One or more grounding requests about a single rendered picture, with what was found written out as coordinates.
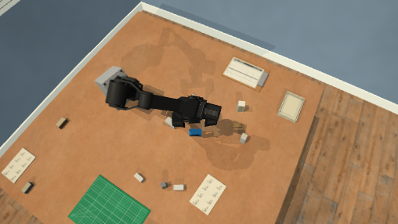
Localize blue rectangular module with black label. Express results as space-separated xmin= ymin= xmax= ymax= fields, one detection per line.
xmin=189 ymin=128 xmax=201 ymax=136

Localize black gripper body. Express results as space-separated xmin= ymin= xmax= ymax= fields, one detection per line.
xmin=172 ymin=111 xmax=217 ymax=127

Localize green cutting mat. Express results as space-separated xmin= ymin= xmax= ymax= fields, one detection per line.
xmin=68 ymin=175 xmax=150 ymax=224

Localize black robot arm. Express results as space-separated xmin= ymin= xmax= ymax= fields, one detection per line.
xmin=105 ymin=76 xmax=222 ymax=121

